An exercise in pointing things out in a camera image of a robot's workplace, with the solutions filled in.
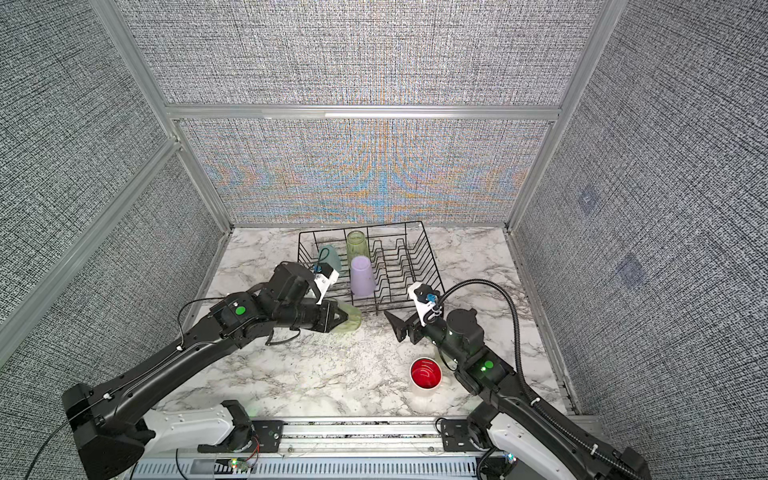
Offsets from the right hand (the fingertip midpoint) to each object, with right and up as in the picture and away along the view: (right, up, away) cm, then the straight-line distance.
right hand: (403, 297), depth 73 cm
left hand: (-13, -5, -4) cm, 14 cm away
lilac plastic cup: (-11, +4, +18) cm, 22 cm away
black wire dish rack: (-7, +7, +27) cm, 29 cm away
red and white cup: (+7, -22, +9) cm, 25 cm away
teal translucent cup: (-24, +10, +33) cm, 42 cm away
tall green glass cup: (-13, +13, +22) cm, 29 cm away
